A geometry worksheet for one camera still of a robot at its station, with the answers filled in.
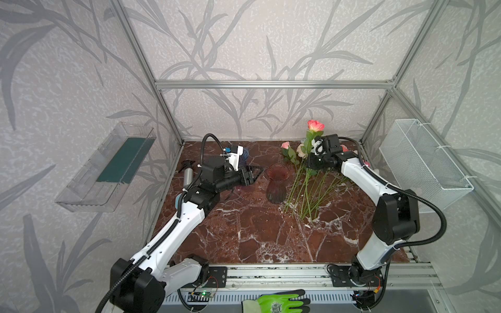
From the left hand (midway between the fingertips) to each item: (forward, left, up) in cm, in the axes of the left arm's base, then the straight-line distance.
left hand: (260, 170), depth 71 cm
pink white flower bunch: (+9, -27, -28) cm, 40 cm away
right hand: (+16, -21, -13) cm, 29 cm away
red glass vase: (+7, -8, -12) cm, 15 cm away
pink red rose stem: (+27, -26, -3) cm, 38 cm away
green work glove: (-37, -9, -27) cm, 47 cm away
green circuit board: (-36, +22, -31) cm, 52 cm away
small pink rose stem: (+31, -17, -26) cm, 43 cm away
